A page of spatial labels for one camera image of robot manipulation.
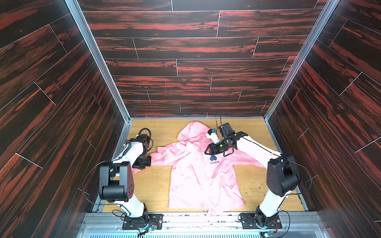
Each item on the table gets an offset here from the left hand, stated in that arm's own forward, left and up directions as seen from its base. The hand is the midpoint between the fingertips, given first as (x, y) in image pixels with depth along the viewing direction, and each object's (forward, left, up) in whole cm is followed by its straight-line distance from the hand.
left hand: (143, 167), depth 89 cm
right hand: (+10, -41, +5) cm, 42 cm away
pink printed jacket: (-6, -34, -3) cm, 35 cm away
